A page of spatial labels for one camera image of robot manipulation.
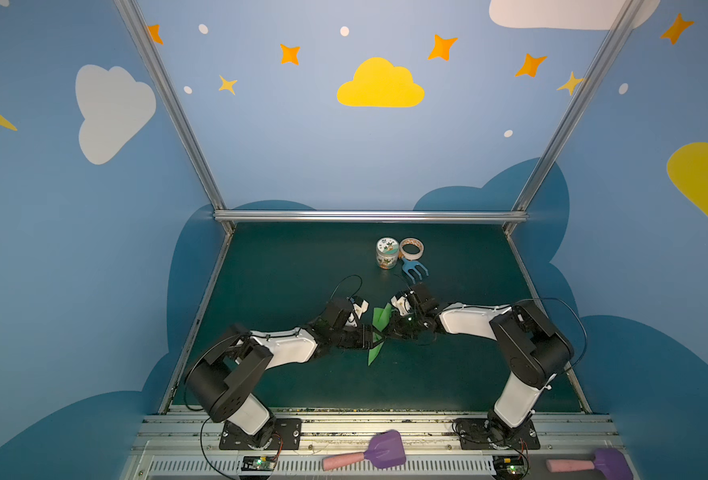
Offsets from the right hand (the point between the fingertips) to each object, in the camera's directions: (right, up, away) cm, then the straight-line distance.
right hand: (381, 330), depth 91 cm
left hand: (-1, -1, -7) cm, 7 cm away
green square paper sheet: (0, +3, +3) cm, 5 cm away
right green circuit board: (+29, -28, -20) cm, 45 cm away
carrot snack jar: (+3, +26, +13) cm, 29 cm away
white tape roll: (+14, +29, +24) cm, 40 cm away
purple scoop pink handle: (0, -25, -19) cm, 31 cm away
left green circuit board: (-32, -27, -20) cm, 46 cm away
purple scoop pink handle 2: (+55, -27, -20) cm, 64 cm away
